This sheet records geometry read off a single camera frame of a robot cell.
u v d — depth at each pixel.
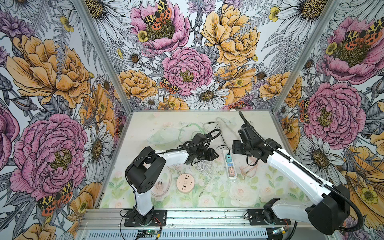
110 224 0.74
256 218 0.74
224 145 0.96
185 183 0.83
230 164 0.91
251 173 0.90
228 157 0.89
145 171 0.48
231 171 0.88
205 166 0.90
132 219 0.73
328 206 0.38
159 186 0.82
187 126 1.12
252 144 0.60
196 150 0.73
